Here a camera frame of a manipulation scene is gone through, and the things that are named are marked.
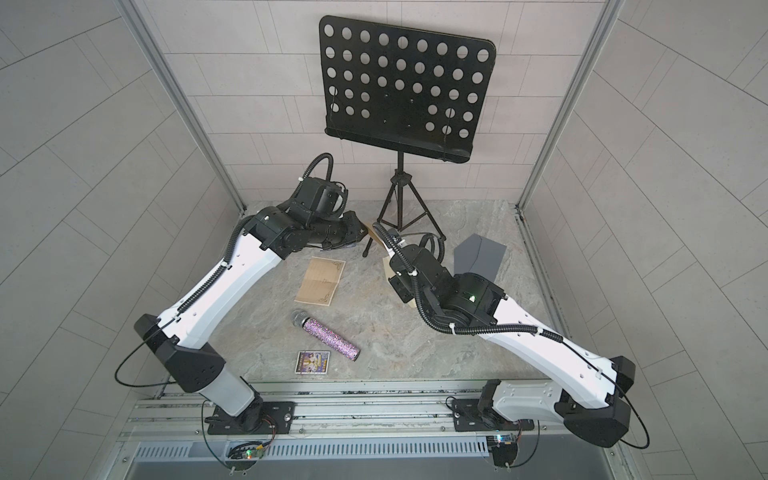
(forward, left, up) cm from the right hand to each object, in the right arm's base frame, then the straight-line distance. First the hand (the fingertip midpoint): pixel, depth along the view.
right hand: (400, 263), depth 67 cm
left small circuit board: (-30, +37, -26) cm, 54 cm away
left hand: (+9, +6, +2) cm, 11 cm away
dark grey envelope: (+21, -28, -28) cm, 45 cm away
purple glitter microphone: (-1, +29, -23) cm, 37 cm away
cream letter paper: (+14, +26, -27) cm, 40 cm away
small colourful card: (-12, +25, -26) cm, 38 cm away
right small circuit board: (-32, -21, -30) cm, 49 cm away
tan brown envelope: (+21, +4, -27) cm, 35 cm away
